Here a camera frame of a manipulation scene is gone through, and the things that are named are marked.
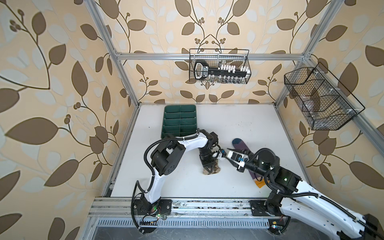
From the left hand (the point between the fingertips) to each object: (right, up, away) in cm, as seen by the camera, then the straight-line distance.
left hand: (211, 169), depth 86 cm
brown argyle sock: (+2, +1, -1) cm, 3 cm away
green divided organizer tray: (-21, +28, +16) cm, 39 cm away
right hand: (+7, +14, -16) cm, 23 cm away
